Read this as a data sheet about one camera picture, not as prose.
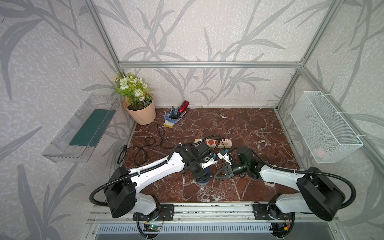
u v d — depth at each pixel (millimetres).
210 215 740
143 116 1015
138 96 933
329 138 612
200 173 679
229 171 694
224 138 918
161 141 1017
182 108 1165
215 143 707
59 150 579
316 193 429
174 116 1150
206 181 780
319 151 722
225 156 758
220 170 735
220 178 733
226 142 929
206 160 678
